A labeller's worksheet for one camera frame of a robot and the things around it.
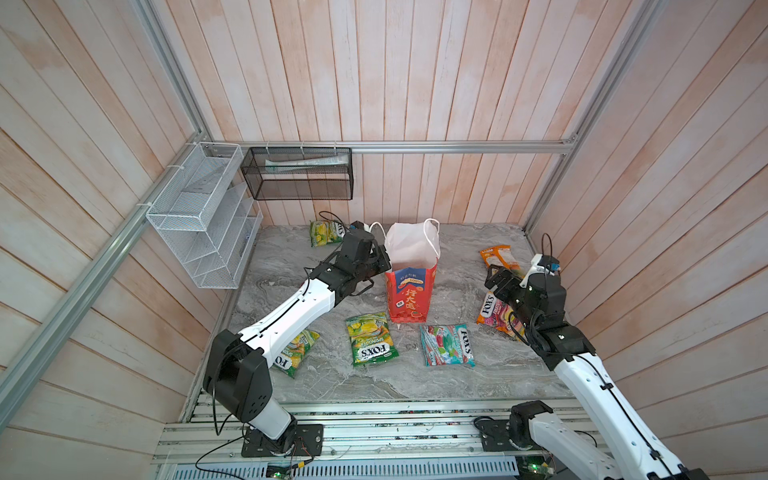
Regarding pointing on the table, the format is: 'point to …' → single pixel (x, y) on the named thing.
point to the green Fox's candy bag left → (293, 357)
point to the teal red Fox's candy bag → (447, 344)
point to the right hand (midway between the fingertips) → (499, 272)
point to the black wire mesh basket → (299, 173)
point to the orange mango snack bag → (501, 256)
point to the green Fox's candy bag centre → (371, 338)
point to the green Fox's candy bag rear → (323, 232)
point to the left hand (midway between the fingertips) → (391, 261)
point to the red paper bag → (412, 252)
